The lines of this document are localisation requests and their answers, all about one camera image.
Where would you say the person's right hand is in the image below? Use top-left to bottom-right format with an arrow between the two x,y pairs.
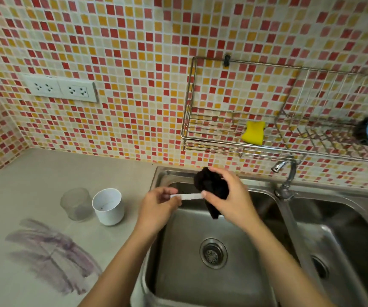
201,166 -> 263,232

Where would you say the person's left hand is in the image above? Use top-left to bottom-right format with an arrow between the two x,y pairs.
134,187 -> 183,237

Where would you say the black cloth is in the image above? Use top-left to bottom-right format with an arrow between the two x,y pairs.
193,167 -> 230,220

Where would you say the small white stick part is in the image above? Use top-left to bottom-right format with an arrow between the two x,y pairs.
170,193 -> 204,201

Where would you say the white blender base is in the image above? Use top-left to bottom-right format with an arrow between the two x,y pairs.
91,188 -> 125,226

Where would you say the small yellow sponge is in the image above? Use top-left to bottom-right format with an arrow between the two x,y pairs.
241,120 -> 266,147

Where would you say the clear blender cup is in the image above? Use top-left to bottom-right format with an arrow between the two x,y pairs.
60,187 -> 93,222

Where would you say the person's left forearm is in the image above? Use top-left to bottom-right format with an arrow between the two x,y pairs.
78,228 -> 162,307

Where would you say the person's right forearm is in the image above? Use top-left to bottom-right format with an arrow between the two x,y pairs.
246,220 -> 335,307

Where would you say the metal sink drain strainer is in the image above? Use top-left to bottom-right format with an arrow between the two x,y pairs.
310,255 -> 330,280
199,238 -> 228,270

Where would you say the stainless steel double sink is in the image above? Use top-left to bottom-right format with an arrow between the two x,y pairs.
130,166 -> 368,307

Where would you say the chrome faucet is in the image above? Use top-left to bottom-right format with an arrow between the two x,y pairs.
271,158 -> 299,201

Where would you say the metal wire dish rack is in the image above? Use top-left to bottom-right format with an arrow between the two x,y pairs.
180,55 -> 368,165

